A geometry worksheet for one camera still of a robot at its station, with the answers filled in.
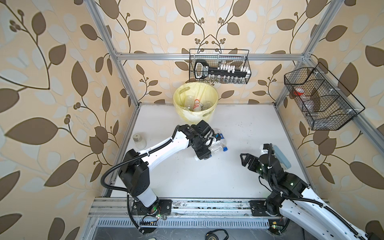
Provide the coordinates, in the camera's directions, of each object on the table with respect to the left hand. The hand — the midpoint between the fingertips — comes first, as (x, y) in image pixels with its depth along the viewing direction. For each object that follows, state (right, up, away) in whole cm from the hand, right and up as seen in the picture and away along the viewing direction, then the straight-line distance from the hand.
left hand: (204, 149), depth 80 cm
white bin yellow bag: (-12, +32, +16) cm, 38 cm away
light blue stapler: (+47, -8, +6) cm, 48 cm away
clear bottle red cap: (-4, +24, +13) cm, 28 cm away
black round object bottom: (+2, -36, -15) cm, 39 cm away
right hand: (+22, -4, -2) cm, 23 cm away
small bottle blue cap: (+7, +8, -8) cm, 13 cm away
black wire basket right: (+60, +24, -7) cm, 65 cm away
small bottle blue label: (+5, +1, -3) cm, 6 cm away
